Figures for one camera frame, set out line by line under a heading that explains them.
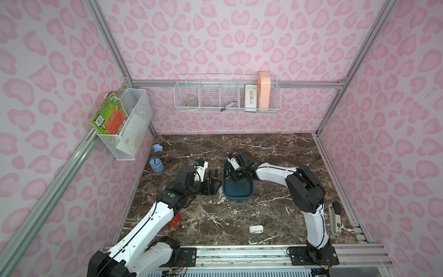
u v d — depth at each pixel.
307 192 0.53
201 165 0.70
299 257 0.72
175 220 0.84
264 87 0.82
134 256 0.41
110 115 0.72
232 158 0.88
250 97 0.91
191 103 0.98
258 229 0.78
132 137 0.82
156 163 0.96
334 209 0.82
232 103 0.98
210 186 0.68
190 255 0.73
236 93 0.98
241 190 0.93
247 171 0.74
